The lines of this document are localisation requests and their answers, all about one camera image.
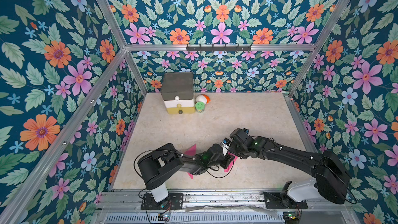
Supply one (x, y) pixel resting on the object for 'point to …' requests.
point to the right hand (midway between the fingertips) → (228, 149)
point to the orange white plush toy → (202, 97)
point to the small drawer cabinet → (177, 93)
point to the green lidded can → (200, 107)
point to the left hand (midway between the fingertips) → (235, 156)
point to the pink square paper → (192, 151)
